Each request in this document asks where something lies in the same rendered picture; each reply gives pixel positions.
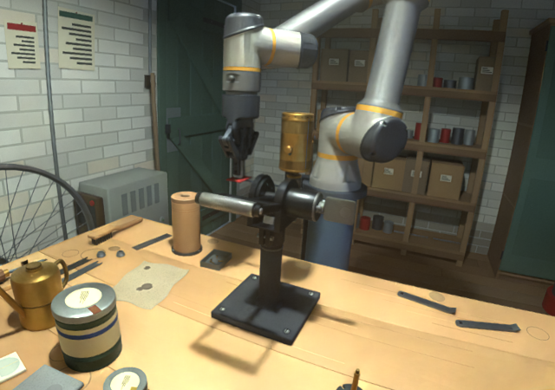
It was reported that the wooden shelf unit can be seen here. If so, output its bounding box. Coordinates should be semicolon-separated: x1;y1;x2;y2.
309;8;510;266

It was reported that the wooden brush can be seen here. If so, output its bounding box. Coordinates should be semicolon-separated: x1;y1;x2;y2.
87;215;144;246

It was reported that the striped round tin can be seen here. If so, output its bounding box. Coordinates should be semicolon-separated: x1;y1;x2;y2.
50;282;123;373

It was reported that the brass carbide lamp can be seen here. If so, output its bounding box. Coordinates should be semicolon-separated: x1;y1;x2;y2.
279;111;316;179

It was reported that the cardboard box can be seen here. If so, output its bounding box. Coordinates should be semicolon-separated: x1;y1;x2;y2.
319;48;350;84
348;50;370;84
371;155;409;192
426;159;467;201
402;157;431;194
473;55;500;92

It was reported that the bicycle wheel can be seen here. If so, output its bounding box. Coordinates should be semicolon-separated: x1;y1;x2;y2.
0;163;95;265

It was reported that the brass oil can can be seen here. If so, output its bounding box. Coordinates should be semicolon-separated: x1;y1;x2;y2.
0;258;70;332

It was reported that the pale card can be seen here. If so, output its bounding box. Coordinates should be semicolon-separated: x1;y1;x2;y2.
0;351;29;390

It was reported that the tan cylindrical rest post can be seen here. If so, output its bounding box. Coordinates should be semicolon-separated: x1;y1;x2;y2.
169;190;204;257

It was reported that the grey flat strip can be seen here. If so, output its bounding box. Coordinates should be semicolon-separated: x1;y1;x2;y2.
132;232;173;251

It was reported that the pencil in dark holder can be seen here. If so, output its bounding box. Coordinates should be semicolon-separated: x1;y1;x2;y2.
337;367;366;390

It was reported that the beige cloth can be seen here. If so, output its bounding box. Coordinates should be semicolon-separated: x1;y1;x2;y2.
113;259;190;311

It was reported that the brown box with red button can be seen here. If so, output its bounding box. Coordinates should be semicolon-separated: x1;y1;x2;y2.
73;192;107;235

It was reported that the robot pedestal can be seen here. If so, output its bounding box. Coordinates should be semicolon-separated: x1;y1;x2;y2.
302;185;368;273

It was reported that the grey tyre lever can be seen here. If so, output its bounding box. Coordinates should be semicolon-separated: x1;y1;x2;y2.
397;290;458;315
454;318;522;334

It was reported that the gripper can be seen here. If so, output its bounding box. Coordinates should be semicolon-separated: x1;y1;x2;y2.
219;91;262;179

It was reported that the green-headed poster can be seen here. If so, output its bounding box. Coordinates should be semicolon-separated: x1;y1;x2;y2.
57;7;97;72

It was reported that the red-headed poster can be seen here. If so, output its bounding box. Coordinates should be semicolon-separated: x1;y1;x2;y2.
4;10;42;71

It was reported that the grey wall pipe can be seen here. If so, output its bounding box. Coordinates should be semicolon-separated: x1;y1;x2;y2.
41;0;69;240

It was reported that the small white-lidded tin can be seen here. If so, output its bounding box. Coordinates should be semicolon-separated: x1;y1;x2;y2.
102;367;149;390

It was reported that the black stand with base plate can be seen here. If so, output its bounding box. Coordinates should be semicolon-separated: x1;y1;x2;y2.
211;172;327;347

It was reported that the green door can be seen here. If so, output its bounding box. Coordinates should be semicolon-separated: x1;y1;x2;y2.
155;0;264;236

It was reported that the grey metal cabinet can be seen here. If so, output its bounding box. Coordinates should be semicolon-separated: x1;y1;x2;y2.
76;167;170;231

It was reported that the grey handlebar tube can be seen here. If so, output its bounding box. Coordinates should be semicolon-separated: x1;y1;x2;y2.
194;192;264;218

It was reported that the grey square pad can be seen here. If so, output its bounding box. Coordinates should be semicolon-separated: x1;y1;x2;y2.
7;364;85;390

